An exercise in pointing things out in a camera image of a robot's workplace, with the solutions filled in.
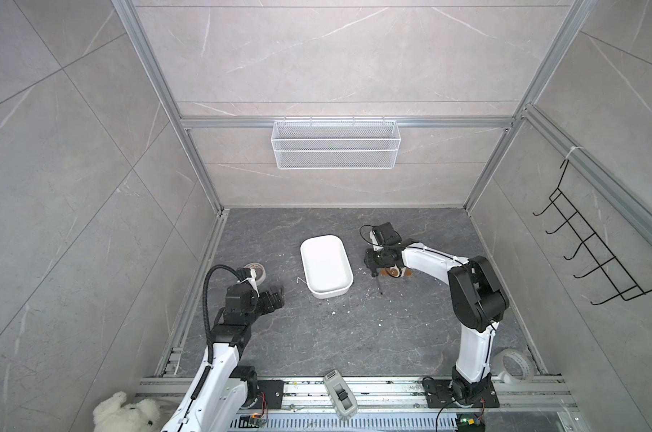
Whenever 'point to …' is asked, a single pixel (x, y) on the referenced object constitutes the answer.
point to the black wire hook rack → (627, 285)
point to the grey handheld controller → (340, 393)
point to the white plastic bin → (327, 265)
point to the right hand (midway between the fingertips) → (371, 259)
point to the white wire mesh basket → (336, 144)
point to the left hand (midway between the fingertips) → (273, 287)
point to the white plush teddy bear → (113, 416)
